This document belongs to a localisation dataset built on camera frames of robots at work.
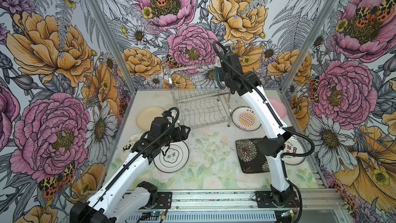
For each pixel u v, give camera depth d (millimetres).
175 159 871
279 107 1129
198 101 1082
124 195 470
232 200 761
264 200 737
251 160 870
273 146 559
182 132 698
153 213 711
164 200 739
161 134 526
